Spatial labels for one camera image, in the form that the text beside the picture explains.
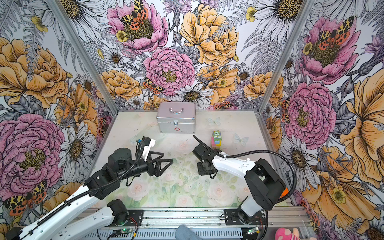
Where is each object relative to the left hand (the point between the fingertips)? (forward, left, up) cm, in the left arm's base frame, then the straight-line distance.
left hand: (167, 162), depth 67 cm
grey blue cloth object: (-24, -6, -21) cm, 32 cm away
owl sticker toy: (+24, -26, -14) cm, 38 cm away
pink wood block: (+21, -23, -17) cm, 36 cm away
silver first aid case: (+37, 0, -11) cm, 39 cm away
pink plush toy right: (-25, -50, -18) cm, 59 cm away
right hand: (+3, -18, -22) cm, 29 cm away
